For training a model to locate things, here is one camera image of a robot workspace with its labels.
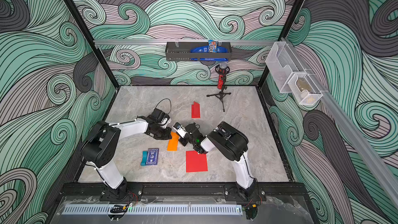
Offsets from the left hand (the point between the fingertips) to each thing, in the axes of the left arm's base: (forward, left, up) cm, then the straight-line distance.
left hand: (171, 135), depth 92 cm
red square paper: (+20, -15, -2) cm, 25 cm away
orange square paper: (-5, -1, -2) cm, 5 cm away
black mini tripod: (+29, -32, +5) cm, 44 cm away
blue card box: (-13, +9, +1) cm, 16 cm away
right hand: (+4, -5, -2) cm, 7 cm away
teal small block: (-15, +14, -1) cm, 20 cm away
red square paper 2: (-15, -15, -2) cm, 21 cm away
